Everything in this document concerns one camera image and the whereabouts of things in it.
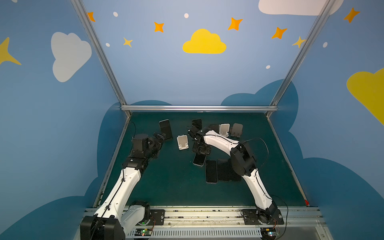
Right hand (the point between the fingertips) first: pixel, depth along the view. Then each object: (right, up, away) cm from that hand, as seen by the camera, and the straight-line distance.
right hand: (199, 152), depth 98 cm
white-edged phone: (0, -4, -2) cm, 5 cm away
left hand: (-19, +10, -18) cm, 28 cm away
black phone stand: (+11, +17, +5) cm, 21 cm away
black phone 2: (-1, +20, +13) cm, 24 cm away
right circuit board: (+32, -35, -27) cm, 55 cm away
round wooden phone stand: (+27, +15, +9) cm, 32 cm away
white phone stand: (+17, +15, +6) cm, 24 cm away
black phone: (-23, +16, +1) cm, 28 cm away
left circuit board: (-29, -34, -27) cm, 52 cm away
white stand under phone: (-11, +8, -1) cm, 14 cm away
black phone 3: (+13, +2, -41) cm, 43 cm away
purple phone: (+7, -11, -6) cm, 14 cm away
